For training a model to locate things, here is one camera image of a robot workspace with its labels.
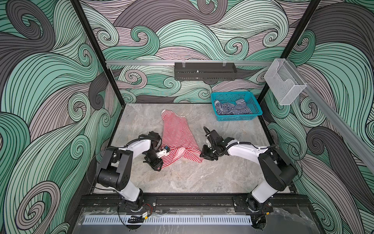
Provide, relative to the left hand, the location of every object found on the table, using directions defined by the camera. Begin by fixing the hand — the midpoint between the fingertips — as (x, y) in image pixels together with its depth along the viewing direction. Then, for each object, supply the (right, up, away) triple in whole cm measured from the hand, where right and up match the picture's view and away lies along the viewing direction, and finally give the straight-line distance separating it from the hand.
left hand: (156, 165), depth 87 cm
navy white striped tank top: (+62, +37, +28) cm, 78 cm away
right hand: (+28, +5, +2) cm, 28 cm away
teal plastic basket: (+56, +46, +31) cm, 79 cm away
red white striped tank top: (+14, +13, +11) cm, 22 cm away
